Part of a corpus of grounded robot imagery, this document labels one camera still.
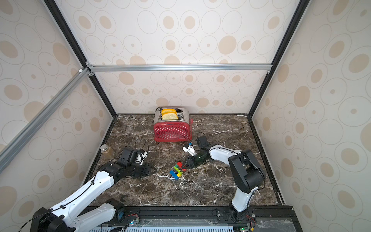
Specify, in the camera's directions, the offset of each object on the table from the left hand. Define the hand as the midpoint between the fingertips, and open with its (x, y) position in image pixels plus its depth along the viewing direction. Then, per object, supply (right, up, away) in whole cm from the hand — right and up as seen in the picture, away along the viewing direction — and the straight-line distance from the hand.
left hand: (157, 171), depth 78 cm
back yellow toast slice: (+4, +35, +17) cm, 39 cm away
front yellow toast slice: (+5, +31, +14) cm, 34 cm away
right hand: (+15, -1, +8) cm, 17 cm away
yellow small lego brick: (+12, -5, +7) cm, 14 cm away
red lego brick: (+12, +1, +8) cm, 15 cm away
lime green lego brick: (+11, -2, +8) cm, 14 cm away
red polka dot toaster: (+7, +25, +12) cm, 29 cm away
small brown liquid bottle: (-34, +8, +11) cm, 36 cm away
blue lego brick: (+9, -4, +7) cm, 12 cm away
